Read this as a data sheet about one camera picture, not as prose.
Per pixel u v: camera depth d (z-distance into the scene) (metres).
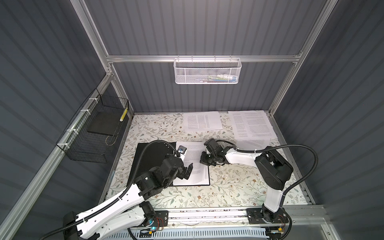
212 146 0.75
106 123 0.77
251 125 1.14
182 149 0.62
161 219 0.72
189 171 0.65
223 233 0.77
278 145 0.49
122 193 0.46
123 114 0.82
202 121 1.16
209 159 0.81
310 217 0.74
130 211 0.60
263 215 0.67
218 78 0.93
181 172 0.55
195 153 0.97
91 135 0.72
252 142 1.04
